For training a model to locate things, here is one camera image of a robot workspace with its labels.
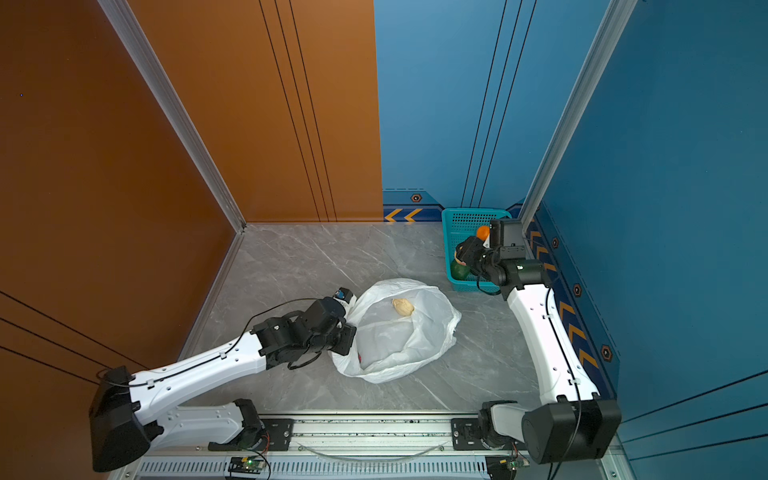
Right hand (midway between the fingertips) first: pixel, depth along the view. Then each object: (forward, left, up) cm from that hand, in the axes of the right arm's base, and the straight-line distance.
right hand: (460, 250), depth 77 cm
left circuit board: (-43, +53, -28) cm, 74 cm away
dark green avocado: (+9, -4, -22) cm, 24 cm away
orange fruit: (+28, -16, -22) cm, 39 cm away
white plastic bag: (-8, +15, -26) cm, 31 cm away
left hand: (-16, +27, -13) cm, 34 cm away
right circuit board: (-43, -9, -29) cm, 53 cm away
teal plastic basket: (+33, -8, -23) cm, 41 cm away
